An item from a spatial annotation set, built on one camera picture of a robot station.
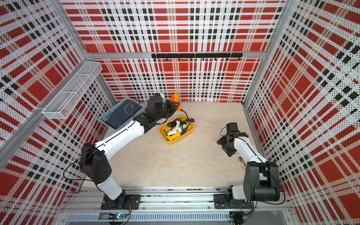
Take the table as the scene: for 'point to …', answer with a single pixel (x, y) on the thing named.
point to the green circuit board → (120, 216)
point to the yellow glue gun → (171, 137)
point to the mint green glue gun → (184, 129)
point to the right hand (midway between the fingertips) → (223, 145)
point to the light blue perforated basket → (122, 114)
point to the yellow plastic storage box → (190, 125)
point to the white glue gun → (178, 129)
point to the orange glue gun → (175, 98)
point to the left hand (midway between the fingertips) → (182, 103)
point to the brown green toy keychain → (242, 160)
